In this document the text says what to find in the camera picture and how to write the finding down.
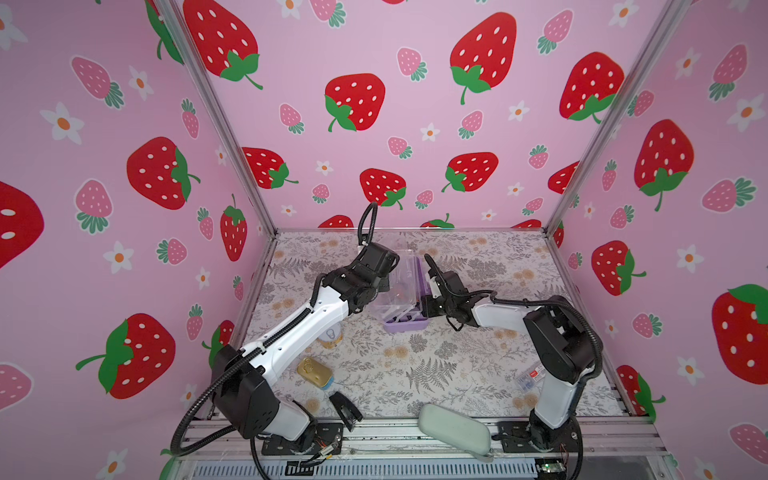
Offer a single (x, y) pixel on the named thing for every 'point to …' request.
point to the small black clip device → (347, 411)
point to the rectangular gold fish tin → (315, 373)
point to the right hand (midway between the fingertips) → (419, 303)
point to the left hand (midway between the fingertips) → (377, 272)
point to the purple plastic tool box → (400, 306)
